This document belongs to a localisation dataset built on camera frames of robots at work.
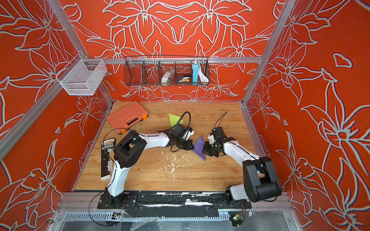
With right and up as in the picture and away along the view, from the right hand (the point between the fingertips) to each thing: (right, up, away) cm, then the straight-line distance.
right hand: (199, 151), depth 87 cm
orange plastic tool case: (-52, +21, +18) cm, 59 cm away
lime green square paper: (-17, +19, +20) cm, 33 cm away
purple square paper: (0, +1, +6) cm, 6 cm away
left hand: (-2, +1, +6) cm, 7 cm away
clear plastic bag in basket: (-21, +47, +5) cm, 52 cm away
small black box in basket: (-10, +45, +1) cm, 46 cm away
